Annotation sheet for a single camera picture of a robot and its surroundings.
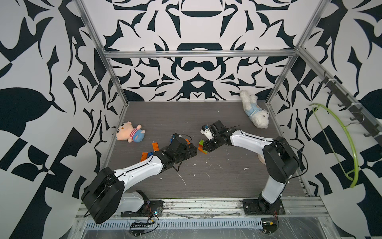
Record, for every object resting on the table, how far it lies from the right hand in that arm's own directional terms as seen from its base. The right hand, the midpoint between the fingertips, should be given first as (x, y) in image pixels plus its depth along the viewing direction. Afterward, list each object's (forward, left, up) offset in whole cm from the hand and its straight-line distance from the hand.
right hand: (205, 143), depth 92 cm
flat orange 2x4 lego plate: (-10, +10, +22) cm, 26 cm away
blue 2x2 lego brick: (-3, +18, +14) cm, 23 cm away
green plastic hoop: (-28, -54, +21) cm, 65 cm away
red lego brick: (-2, +3, +1) cm, 4 cm away
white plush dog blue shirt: (+17, -36, +4) cm, 40 cm away
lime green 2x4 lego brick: (-1, +3, +4) cm, 5 cm away
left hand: (-6, +8, +5) cm, 11 cm away
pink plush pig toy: (+7, +49, +4) cm, 50 cm away
